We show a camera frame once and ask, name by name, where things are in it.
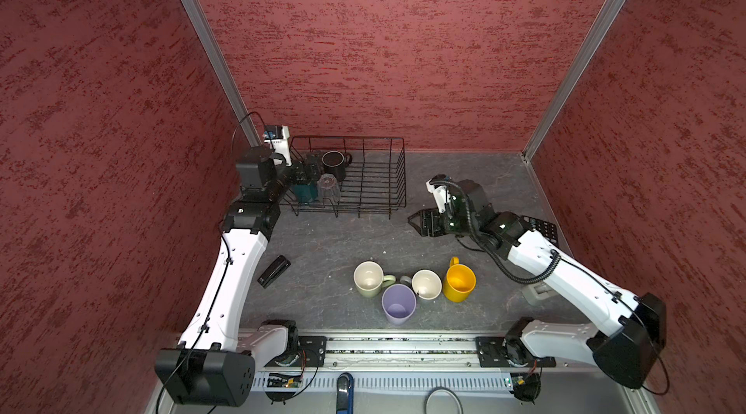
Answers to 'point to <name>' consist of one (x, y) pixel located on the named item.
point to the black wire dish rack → (351, 176)
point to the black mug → (335, 161)
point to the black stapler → (273, 272)
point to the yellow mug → (458, 281)
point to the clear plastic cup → (328, 189)
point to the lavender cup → (398, 302)
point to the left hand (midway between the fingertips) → (302, 159)
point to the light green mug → (369, 279)
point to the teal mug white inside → (306, 192)
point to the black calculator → (547, 229)
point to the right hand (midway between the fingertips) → (417, 224)
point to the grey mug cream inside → (426, 283)
